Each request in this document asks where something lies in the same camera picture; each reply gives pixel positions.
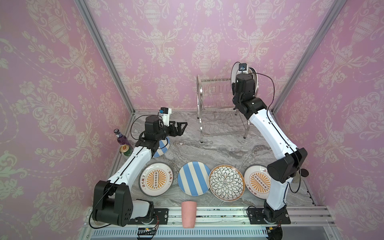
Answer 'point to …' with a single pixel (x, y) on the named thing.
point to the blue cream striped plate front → (193, 178)
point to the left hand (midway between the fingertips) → (181, 123)
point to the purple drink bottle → (121, 138)
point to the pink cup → (189, 212)
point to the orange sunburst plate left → (156, 179)
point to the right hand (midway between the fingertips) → (248, 79)
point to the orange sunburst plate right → (257, 181)
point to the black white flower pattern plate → (227, 183)
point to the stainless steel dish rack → (216, 112)
